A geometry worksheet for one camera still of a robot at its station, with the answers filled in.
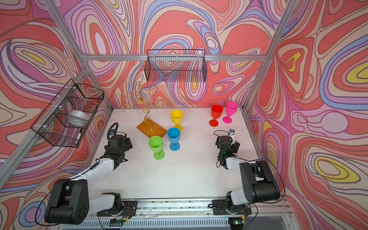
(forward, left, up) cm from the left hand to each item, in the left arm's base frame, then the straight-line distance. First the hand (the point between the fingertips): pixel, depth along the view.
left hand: (121, 140), depth 90 cm
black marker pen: (-7, +14, +16) cm, 23 cm away
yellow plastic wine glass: (+14, -35, +6) cm, 38 cm away
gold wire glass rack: (+40, -3, -1) cm, 40 cm away
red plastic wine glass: (+20, -62, +6) cm, 66 cm away
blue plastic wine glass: (+4, -33, +2) cm, 34 cm away
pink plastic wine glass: (+23, -74, +4) cm, 77 cm away
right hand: (+1, -70, -4) cm, 70 cm away
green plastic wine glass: (-3, -22, +2) cm, 23 cm away
